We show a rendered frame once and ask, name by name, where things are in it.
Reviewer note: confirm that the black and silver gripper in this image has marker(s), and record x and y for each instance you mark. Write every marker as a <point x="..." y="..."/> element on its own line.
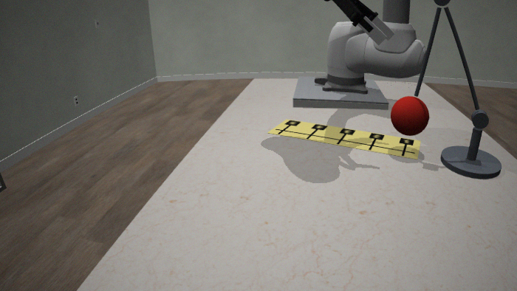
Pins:
<point x="363" y="17"/>

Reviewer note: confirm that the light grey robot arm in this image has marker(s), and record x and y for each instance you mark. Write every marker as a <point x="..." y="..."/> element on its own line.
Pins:
<point x="351" y="52"/>

